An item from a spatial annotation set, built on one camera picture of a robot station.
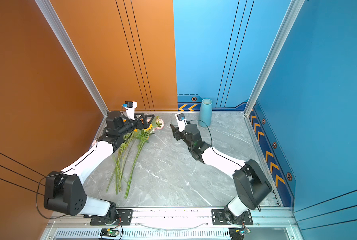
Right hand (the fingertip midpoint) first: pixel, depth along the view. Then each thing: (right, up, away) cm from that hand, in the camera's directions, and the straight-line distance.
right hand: (175, 122), depth 82 cm
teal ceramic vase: (+19, +7, +19) cm, 28 cm away
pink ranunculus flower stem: (-13, -1, +25) cm, 29 cm away
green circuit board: (-31, -53, -11) cm, 63 cm away
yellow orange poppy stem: (-12, -3, -10) cm, 16 cm away
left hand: (-14, +4, -3) cm, 15 cm away
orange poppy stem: (-27, -23, +16) cm, 39 cm away
